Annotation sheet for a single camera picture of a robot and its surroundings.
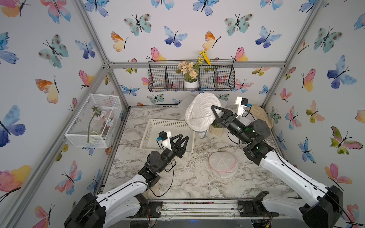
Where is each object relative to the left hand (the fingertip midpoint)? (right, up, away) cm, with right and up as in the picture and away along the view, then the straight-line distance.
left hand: (185, 136), depth 70 cm
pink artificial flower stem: (-46, +12, +4) cm, 48 cm away
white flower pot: (+5, +31, +21) cm, 37 cm away
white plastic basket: (-24, +3, +36) cm, 44 cm away
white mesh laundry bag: (+22, -18, +13) cm, 32 cm away
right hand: (+11, +13, -13) cm, 22 cm away
